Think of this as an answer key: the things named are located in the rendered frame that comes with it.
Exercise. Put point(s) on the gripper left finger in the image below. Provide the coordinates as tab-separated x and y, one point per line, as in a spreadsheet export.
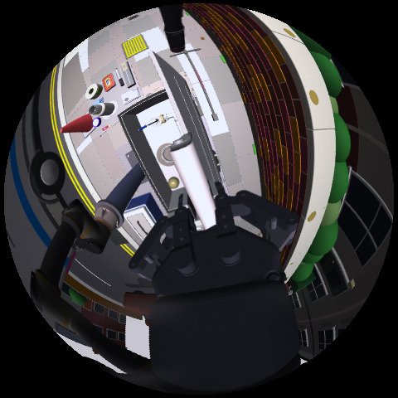
182	228

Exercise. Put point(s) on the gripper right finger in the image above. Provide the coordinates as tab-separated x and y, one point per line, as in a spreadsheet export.
225	211

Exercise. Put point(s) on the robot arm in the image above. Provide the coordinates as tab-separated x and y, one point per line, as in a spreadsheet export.
77	236

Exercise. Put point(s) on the grey round bottle holder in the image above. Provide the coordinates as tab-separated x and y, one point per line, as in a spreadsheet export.
163	153

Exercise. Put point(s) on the grey stay collar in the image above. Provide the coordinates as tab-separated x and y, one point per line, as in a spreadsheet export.
215	117

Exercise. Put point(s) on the white sampling kiosk body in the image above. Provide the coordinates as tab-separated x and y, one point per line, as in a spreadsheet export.
150	136

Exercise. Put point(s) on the brass tap with blue lever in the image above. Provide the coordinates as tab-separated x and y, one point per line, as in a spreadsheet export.
161	119

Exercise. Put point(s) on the grey kiosk lid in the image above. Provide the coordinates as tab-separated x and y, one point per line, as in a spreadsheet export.
186	105

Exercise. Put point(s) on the grey stay rod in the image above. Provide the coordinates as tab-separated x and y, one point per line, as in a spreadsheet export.
199	81

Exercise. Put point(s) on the grey cylinder bottle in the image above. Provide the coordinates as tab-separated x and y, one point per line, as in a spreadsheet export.
101	109

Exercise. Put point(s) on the brass round knob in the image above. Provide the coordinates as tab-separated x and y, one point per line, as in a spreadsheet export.
174	183

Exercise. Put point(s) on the blue box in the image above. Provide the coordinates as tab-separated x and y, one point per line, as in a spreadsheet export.
141	200

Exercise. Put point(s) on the red brick building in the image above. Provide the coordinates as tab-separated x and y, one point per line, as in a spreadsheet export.
105	317

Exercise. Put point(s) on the green ball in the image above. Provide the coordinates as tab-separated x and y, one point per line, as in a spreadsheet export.
77	296

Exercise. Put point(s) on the dark building with windows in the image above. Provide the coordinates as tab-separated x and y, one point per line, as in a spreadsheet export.
357	224

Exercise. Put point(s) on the green hedge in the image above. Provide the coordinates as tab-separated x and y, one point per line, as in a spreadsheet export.
337	140

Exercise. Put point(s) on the white card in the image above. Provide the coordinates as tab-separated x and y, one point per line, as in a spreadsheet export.
130	96

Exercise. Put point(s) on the grey round dome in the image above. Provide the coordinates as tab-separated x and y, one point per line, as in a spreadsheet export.
48	174

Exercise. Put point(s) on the red cone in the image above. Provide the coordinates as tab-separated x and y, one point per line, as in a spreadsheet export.
77	124

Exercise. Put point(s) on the black and white tape roll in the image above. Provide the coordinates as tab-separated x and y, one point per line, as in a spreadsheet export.
94	91

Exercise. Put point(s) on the grey oblong box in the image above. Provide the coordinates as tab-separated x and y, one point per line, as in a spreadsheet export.
128	74

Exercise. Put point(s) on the orange square box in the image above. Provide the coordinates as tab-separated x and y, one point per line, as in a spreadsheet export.
108	82

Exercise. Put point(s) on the black round post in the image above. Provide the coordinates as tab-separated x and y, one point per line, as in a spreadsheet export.
174	28

